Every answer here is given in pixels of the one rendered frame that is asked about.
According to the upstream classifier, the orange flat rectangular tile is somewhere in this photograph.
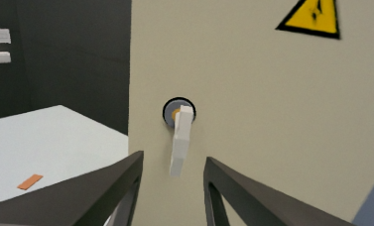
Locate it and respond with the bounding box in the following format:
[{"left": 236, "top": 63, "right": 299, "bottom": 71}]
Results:
[{"left": 17, "top": 173, "right": 43, "bottom": 190}]

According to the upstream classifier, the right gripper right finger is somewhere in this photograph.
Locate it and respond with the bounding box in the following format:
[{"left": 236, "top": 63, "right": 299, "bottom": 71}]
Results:
[{"left": 203, "top": 156, "right": 356, "bottom": 226}]

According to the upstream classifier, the beige metal cabinet door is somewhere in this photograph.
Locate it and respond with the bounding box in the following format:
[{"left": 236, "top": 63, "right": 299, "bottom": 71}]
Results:
[{"left": 128, "top": 0, "right": 374, "bottom": 226}]

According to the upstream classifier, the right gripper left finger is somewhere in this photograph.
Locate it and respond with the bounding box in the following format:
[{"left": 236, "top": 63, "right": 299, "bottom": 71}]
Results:
[{"left": 0, "top": 151, "right": 144, "bottom": 226}]

